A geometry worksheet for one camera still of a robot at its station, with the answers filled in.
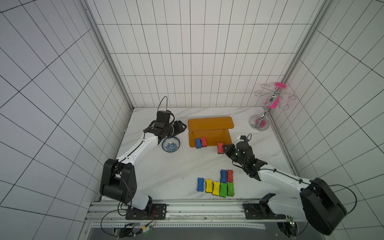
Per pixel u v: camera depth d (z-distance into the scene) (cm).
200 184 81
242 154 64
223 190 78
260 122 110
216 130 107
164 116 67
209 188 78
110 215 72
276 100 92
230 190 79
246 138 79
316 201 41
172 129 74
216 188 78
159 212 73
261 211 67
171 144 98
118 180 42
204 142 96
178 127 76
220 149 85
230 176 83
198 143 95
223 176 83
